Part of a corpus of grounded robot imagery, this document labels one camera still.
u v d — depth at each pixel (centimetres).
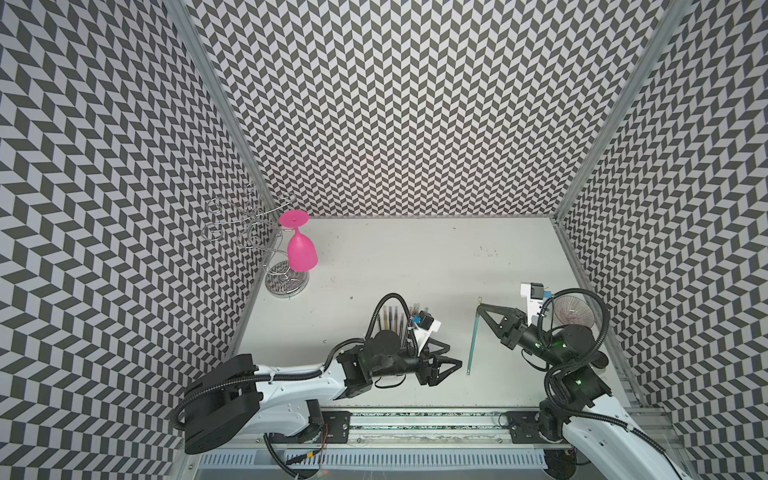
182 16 71
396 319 63
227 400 46
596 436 58
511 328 62
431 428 75
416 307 94
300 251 83
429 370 62
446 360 64
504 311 68
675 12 66
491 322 68
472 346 68
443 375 64
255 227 109
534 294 62
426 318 63
